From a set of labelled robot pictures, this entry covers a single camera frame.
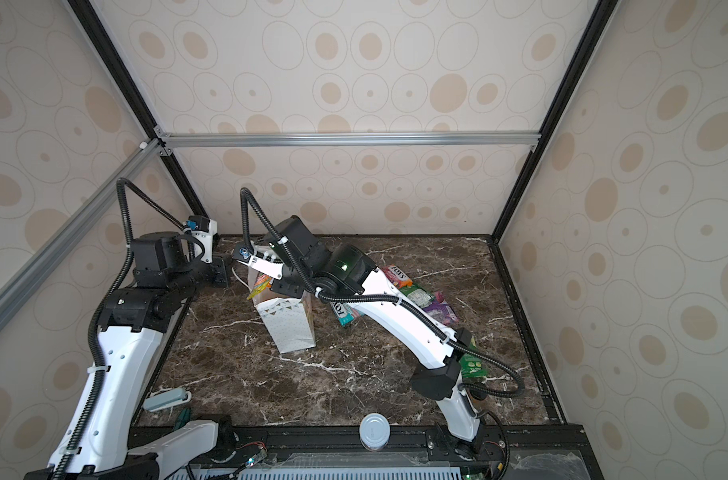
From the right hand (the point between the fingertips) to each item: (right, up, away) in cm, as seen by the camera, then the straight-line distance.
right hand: (278, 264), depth 65 cm
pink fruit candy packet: (-3, -4, -1) cm, 5 cm away
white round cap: (+21, -40, +6) cm, 46 cm away
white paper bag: (-1, -15, +13) cm, 20 cm away
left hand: (-9, +2, +3) cm, 10 cm away
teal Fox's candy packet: (+12, -16, +30) cm, 36 cm away
